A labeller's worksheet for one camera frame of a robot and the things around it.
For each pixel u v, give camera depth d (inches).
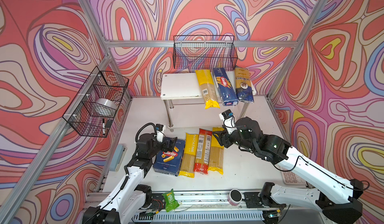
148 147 25.2
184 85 30.9
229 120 21.8
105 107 27.7
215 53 37.7
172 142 28.9
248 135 18.5
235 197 27.8
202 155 33.9
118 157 32.8
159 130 27.6
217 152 34.6
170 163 31.1
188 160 33.2
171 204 28.4
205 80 30.8
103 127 28.3
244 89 28.3
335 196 15.5
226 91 28.6
